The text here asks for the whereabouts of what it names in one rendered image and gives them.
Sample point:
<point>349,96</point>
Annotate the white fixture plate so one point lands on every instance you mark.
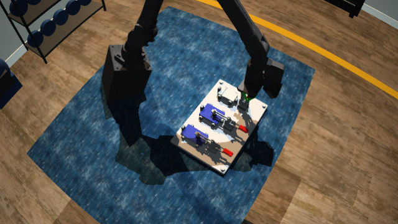
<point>232,141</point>

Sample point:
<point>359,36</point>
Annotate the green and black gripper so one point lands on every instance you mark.
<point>243,88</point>

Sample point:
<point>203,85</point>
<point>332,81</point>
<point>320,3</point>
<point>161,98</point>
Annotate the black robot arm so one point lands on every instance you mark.
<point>255,43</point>

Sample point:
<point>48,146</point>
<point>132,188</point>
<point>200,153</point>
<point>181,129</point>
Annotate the blue rectangular block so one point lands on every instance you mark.
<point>189,133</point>
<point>207,114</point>

